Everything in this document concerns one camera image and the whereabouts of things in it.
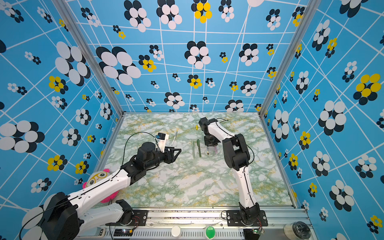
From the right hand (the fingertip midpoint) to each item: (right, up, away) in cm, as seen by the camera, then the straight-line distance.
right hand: (215, 144), depth 102 cm
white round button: (-22, -33, -38) cm, 55 cm away
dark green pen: (-12, +1, +1) cm, 12 cm away
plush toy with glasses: (-68, -15, -21) cm, 73 cm away
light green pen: (-15, -3, -3) cm, 15 cm away
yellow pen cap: (-13, +11, +8) cm, 19 cm away
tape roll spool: (+29, -31, -40) cm, 58 cm away
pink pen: (0, -3, -3) cm, 4 cm away
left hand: (-22, 0, -24) cm, 33 cm away
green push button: (-7, -32, -40) cm, 52 cm away
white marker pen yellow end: (-27, +9, +7) cm, 30 cm away
